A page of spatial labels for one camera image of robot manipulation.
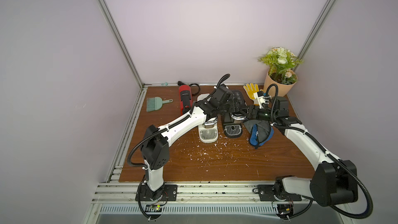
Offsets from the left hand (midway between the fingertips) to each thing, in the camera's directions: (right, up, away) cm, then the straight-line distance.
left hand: (239, 107), depth 79 cm
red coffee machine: (-29, +5, +9) cm, 31 cm away
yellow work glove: (+18, +11, +38) cm, 44 cm away
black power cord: (-39, +17, +43) cm, 60 cm away
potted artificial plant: (+34, +23, +23) cm, 47 cm away
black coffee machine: (-3, -5, -3) cm, 7 cm away
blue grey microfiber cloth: (+16, -16, +13) cm, 26 cm away
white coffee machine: (-16, -16, +14) cm, 26 cm away
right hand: (+1, -1, 0) cm, 2 cm away
